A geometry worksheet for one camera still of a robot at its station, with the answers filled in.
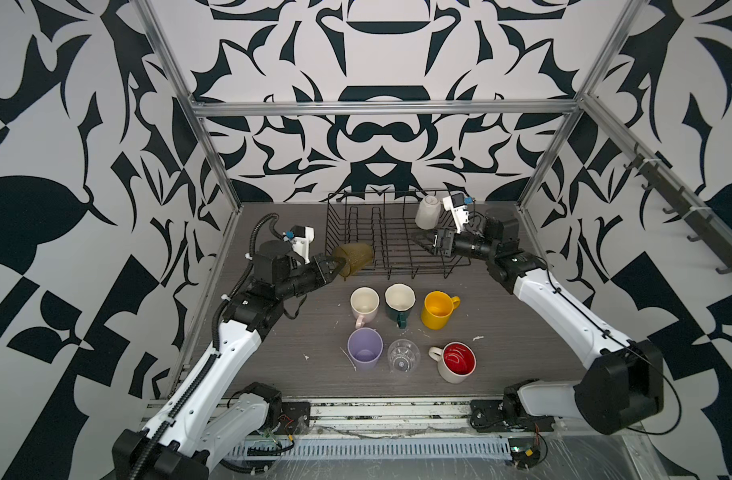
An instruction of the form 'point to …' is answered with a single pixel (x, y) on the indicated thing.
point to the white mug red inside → (456, 361)
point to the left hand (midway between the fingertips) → (348, 255)
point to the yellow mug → (438, 307)
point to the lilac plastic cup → (365, 346)
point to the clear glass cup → (403, 356)
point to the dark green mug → (399, 299)
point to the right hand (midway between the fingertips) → (419, 235)
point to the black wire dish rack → (387, 223)
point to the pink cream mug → (364, 305)
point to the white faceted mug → (428, 212)
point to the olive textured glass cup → (358, 257)
